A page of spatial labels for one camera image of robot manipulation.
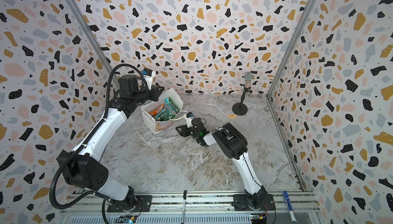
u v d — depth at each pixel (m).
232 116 1.09
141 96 0.65
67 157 0.42
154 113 0.92
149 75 0.67
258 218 0.72
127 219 0.70
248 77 0.88
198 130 0.83
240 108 1.13
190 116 0.92
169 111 0.97
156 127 0.84
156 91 0.68
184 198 0.76
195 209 0.73
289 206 0.73
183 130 0.90
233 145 0.59
